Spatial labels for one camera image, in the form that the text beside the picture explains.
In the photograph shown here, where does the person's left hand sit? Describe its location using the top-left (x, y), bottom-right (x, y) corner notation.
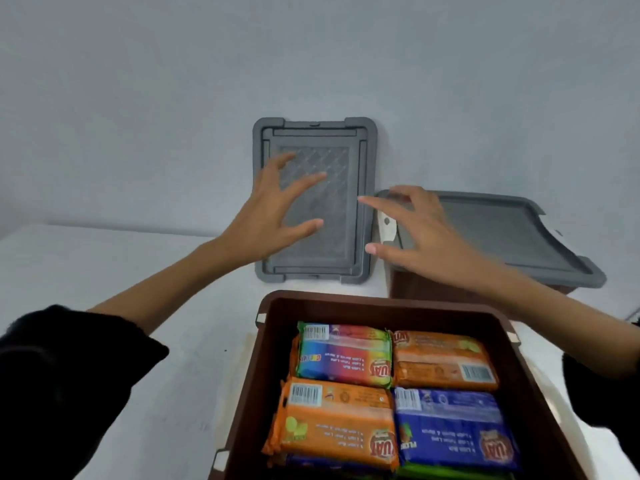
top-left (217, 152), bottom-right (329, 271)

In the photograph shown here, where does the person's right hand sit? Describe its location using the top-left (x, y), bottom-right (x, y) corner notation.
top-left (357, 184), bottom-right (489, 295)

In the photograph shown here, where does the grey plastic lid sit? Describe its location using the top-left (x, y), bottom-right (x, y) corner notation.
top-left (375, 189), bottom-right (607, 289)
top-left (252, 116), bottom-right (379, 285)

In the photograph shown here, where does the brown storage box with sticker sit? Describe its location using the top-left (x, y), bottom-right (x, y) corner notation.
top-left (209, 289), bottom-right (591, 480)

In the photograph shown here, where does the neat stack of snack packets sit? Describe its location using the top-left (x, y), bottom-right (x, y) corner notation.
top-left (261, 321), bottom-right (521, 480)

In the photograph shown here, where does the person's left forearm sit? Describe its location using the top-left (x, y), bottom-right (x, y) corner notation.
top-left (0, 237), bottom-right (241, 480)

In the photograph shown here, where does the person's right forearm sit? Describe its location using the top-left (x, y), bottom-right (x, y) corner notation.
top-left (469, 264), bottom-right (640, 471)

